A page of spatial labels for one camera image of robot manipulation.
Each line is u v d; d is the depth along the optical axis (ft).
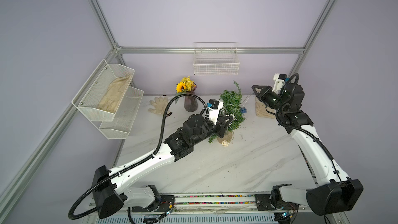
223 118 2.01
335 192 1.24
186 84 3.05
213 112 1.79
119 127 2.88
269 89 2.02
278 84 2.08
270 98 2.05
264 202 2.40
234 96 2.08
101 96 2.55
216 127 1.85
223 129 1.81
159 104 3.77
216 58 3.14
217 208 2.40
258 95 2.07
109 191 1.25
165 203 2.41
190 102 3.42
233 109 2.30
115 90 2.68
